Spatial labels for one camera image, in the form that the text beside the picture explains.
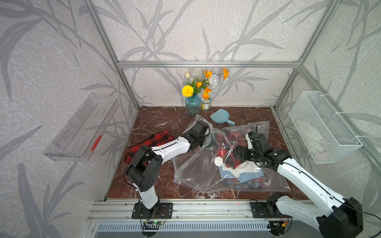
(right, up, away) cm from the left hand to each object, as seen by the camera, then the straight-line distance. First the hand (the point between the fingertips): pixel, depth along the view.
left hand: (219, 142), depth 85 cm
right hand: (+11, -5, -4) cm, 12 cm away
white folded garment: (+14, -14, -2) cm, 20 cm away
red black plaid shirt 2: (+6, 0, +1) cm, 6 cm away
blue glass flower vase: (-17, +24, +27) cm, 40 cm away
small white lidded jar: (-7, +25, +31) cm, 40 cm away
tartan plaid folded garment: (+7, -22, -6) cm, 24 cm away
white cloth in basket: (+49, +3, -8) cm, 50 cm away
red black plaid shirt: (-42, -1, +11) cm, 43 cm away
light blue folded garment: (+11, -18, -8) cm, 23 cm away
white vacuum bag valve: (-1, -10, -4) cm, 11 cm away
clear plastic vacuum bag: (-12, -13, -8) cm, 20 cm away
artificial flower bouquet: (-14, +35, +12) cm, 40 cm away
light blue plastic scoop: (+5, +15, +28) cm, 32 cm away
